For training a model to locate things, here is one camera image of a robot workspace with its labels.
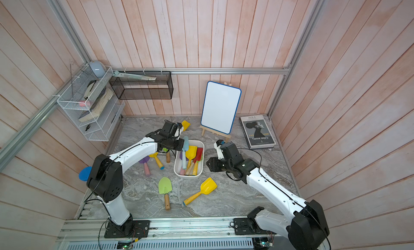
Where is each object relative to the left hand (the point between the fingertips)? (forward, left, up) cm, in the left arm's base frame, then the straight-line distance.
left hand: (181, 146), depth 92 cm
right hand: (-12, -16, +4) cm, 21 cm away
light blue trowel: (0, -2, -3) cm, 3 cm away
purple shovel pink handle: (-12, -1, -7) cm, 14 cm away
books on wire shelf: (+17, +42, +23) cm, 50 cm away
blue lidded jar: (-21, +42, +8) cm, 47 cm away
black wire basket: (+37, +28, +16) cm, 49 cm away
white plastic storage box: (-8, +2, -7) cm, 11 cm away
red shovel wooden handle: (-2, -9, -9) cm, 13 cm away
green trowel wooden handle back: (-1, +9, -9) cm, 13 cm away
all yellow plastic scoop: (-20, -15, -9) cm, 27 cm away
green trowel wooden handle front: (-20, +9, -11) cm, 24 cm away
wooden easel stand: (+10, -25, -2) cm, 27 cm away
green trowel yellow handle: (-12, -8, -7) cm, 16 cm away
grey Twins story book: (+17, -49, -7) cm, 52 cm away
